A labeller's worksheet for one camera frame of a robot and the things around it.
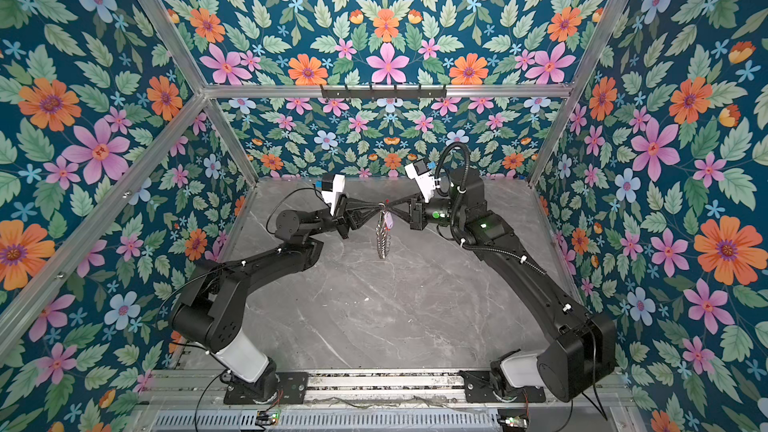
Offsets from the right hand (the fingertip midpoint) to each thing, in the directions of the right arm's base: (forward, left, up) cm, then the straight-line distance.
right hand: (390, 204), depth 67 cm
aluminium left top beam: (-20, +61, +2) cm, 64 cm away
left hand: (-2, +2, +1) cm, 3 cm away
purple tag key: (-1, 0, -4) cm, 4 cm away
